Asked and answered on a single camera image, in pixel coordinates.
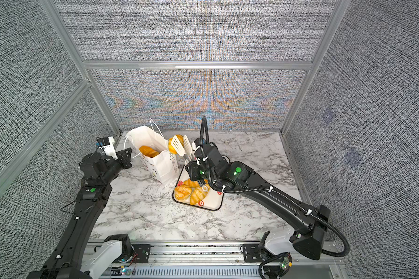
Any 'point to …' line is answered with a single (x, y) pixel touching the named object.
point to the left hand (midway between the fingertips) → (133, 146)
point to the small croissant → (181, 138)
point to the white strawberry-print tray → (213, 201)
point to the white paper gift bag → (151, 145)
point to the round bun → (182, 192)
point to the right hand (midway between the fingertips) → (188, 163)
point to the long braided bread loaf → (148, 151)
